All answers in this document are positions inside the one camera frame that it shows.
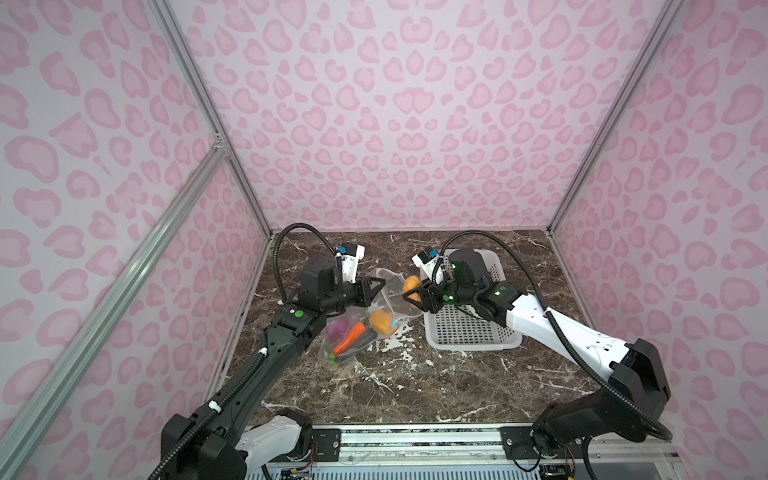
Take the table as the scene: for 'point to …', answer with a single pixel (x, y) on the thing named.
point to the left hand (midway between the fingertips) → (387, 278)
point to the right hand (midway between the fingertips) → (412, 289)
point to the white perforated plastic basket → (459, 328)
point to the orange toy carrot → (357, 330)
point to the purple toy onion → (337, 329)
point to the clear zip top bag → (390, 298)
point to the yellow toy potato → (381, 322)
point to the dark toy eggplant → (368, 336)
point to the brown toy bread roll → (411, 283)
